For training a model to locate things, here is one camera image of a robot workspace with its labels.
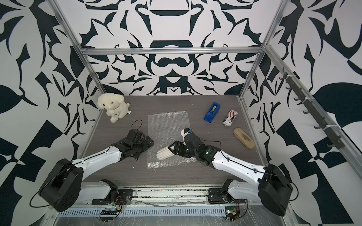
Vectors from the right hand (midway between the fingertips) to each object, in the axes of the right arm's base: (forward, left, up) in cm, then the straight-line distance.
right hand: (170, 147), depth 77 cm
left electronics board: (-29, +32, -17) cm, 46 cm away
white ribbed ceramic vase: (-2, +3, -3) cm, 5 cm away
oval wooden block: (+11, -47, -12) cm, 50 cm away
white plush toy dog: (+30, +38, -1) cm, 49 cm away
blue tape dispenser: (+31, -28, -10) cm, 43 cm away
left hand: (+7, +14, -10) cm, 19 cm away
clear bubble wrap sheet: (+19, +6, -13) cm, 24 cm away
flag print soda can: (+26, -41, -11) cm, 50 cm away
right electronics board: (-29, -31, -15) cm, 44 cm away
